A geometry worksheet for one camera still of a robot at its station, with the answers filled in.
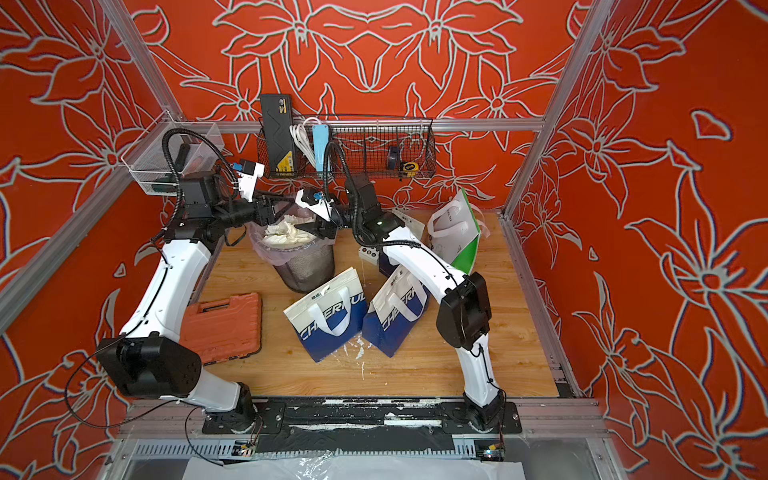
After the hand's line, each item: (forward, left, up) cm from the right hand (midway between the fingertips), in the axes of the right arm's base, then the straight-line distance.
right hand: (293, 212), depth 72 cm
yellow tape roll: (+28, -30, -7) cm, 42 cm away
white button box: (+12, -17, -32) cm, 38 cm away
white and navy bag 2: (-18, -25, -16) cm, 35 cm away
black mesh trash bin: (-2, +1, -23) cm, 23 cm away
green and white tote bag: (+7, -43, -16) cm, 46 cm away
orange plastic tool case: (-18, +24, -30) cm, 42 cm away
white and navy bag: (-17, -9, -20) cm, 28 cm away
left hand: (+4, +3, +1) cm, 5 cm away
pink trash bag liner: (-6, +3, -10) cm, 12 cm away
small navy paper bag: (+3, -23, -25) cm, 34 cm away
